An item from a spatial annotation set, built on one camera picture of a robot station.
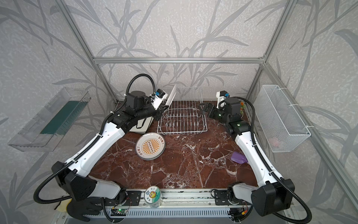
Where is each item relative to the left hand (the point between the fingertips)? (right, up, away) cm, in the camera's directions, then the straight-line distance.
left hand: (168, 101), depth 71 cm
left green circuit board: (-26, -58, 0) cm, 63 cm away
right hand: (+19, -1, +3) cm, 19 cm away
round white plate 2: (-15, -28, +20) cm, 38 cm away
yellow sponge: (-54, -54, -1) cm, 77 cm away
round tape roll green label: (-7, -47, -5) cm, 47 cm away
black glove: (-40, -53, -2) cm, 67 cm away
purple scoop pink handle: (+42, -35, +16) cm, 57 cm away
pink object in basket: (+55, -21, +1) cm, 59 cm away
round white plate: (+1, +3, +2) cm, 4 cm away
